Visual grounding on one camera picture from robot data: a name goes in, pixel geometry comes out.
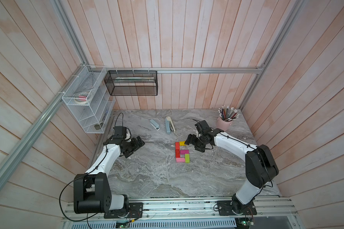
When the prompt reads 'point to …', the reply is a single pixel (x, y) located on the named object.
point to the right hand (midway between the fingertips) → (188, 144)
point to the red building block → (177, 150)
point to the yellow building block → (182, 143)
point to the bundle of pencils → (228, 114)
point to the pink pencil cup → (223, 124)
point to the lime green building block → (187, 158)
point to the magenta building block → (184, 151)
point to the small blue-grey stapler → (154, 124)
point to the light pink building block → (180, 160)
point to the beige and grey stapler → (169, 125)
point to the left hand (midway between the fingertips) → (140, 148)
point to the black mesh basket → (132, 82)
